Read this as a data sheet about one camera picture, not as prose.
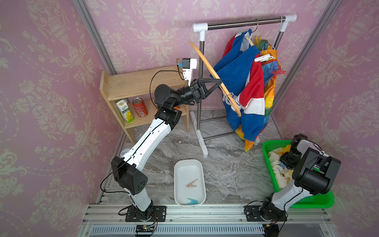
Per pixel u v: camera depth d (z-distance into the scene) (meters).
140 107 0.81
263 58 0.58
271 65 0.65
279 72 0.62
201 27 0.52
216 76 0.49
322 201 0.70
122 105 0.76
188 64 0.47
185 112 0.90
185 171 0.89
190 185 0.83
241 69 0.64
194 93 0.48
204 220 0.74
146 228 0.73
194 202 0.78
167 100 0.45
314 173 0.48
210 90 0.50
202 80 0.50
